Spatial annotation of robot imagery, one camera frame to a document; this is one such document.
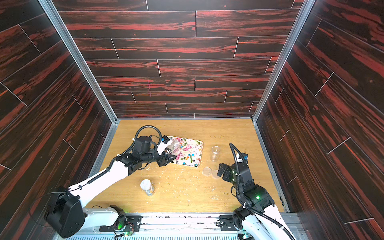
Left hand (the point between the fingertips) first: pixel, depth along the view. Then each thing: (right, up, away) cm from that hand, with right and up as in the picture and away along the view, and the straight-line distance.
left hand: (173, 153), depth 80 cm
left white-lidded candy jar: (-13, -16, -5) cm, 21 cm away
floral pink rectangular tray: (+10, -2, +21) cm, 24 cm away
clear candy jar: (+1, +4, -6) cm, 8 cm away
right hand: (+30, -6, -4) cm, 31 cm away
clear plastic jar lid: (+20, -13, +13) cm, 27 cm away
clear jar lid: (+24, -15, +12) cm, 31 cm away
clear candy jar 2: (+25, 0, +11) cm, 27 cm away
